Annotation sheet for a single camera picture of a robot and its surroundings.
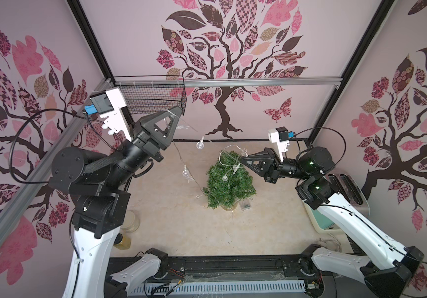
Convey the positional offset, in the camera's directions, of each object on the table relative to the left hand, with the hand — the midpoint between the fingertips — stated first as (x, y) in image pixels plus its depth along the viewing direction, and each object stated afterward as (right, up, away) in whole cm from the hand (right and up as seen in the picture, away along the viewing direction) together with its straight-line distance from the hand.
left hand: (180, 114), depth 37 cm
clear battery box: (+21, -33, +55) cm, 68 cm away
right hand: (+15, -10, +14) cm, 23 cm away
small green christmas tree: (+12, -18, +32) cm, 39 cm away
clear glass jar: (-31, -38, +42) cm, 64 cm away
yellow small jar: (-31, -45, +39) cm, 68 cm away
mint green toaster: (+66, -23, +43) cm, 82 cm away
